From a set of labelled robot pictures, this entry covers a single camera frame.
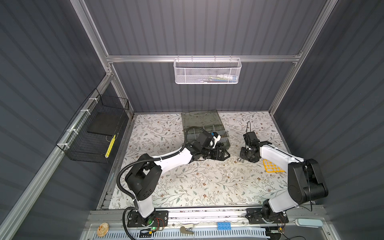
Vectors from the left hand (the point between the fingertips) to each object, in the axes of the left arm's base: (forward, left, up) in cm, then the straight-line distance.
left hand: (225, 155), depth 82 cm
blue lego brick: (-31, +5, -12) cm, 34 cm away
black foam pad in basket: (+14, +63, +15) cm, 66 cm away
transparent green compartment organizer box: (+38, +4, -13) cm, 41 cm away
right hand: (+4, -16, -10) cm, 19 cm away
